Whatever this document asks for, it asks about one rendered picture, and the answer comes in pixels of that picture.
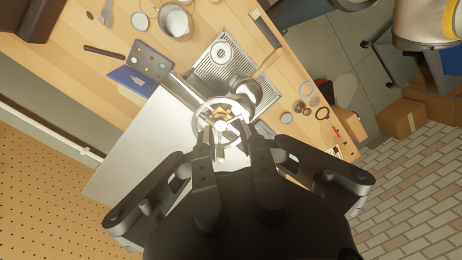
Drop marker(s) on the steel milk pitcher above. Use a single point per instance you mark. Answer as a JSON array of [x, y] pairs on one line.
[[177, 23]]

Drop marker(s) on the dark red bin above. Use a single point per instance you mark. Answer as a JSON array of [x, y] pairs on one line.
[[324, 90]]

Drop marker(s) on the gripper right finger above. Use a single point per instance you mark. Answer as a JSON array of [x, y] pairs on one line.
[[267, 180]]

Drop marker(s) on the taped cardboard box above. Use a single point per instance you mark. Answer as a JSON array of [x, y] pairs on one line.
[[398, 119]]

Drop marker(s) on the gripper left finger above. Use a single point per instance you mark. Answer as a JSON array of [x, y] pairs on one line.
[[204, 187]]

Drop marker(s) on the black box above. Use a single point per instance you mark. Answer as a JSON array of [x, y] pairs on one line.
[[32, 18]]

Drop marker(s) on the steel slotted drip tray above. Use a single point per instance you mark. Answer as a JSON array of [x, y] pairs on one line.
[[205, 68]]

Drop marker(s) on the silver round disc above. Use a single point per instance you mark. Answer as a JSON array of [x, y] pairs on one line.
[[140, 21]]

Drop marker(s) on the orange pegboard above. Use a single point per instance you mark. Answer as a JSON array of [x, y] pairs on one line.
[[39, 202]]

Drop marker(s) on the silver wrench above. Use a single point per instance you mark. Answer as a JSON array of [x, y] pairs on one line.
[[106, 14]]

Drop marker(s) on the small cardboard box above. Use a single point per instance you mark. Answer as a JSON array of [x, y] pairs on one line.
[[352, 122]]

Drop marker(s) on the blue open parts case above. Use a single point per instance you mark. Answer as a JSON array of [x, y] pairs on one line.
[[151, 61]]

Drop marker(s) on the large cardboard box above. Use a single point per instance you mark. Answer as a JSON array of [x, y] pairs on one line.
[[440, 104]]

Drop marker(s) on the dark brown rod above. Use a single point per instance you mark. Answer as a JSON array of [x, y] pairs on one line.
[[104, 52]]

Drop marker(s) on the chrome steam wheel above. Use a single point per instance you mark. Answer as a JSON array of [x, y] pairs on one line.
[[197, 114]]

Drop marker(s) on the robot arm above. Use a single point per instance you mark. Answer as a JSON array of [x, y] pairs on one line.
[[418, 21]]

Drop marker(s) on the brown tamper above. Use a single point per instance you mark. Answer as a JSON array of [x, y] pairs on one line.
[[299, 107]]

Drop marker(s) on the grey cart with casters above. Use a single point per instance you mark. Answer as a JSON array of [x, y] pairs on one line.
[[400, 65]]

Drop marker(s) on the silver espresso machine body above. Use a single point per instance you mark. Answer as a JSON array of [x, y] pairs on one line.
[[151, 144]]

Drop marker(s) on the black bar with cream end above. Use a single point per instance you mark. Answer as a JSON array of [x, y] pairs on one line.
[[268, 30]]

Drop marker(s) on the grey round disc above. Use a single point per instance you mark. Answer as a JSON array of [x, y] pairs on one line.
[[286, 118]]

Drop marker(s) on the blue crate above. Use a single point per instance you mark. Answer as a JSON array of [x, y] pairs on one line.
[[453, 61]]

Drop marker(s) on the grey switch plate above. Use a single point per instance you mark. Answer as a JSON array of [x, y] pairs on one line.
[[266, 129]]

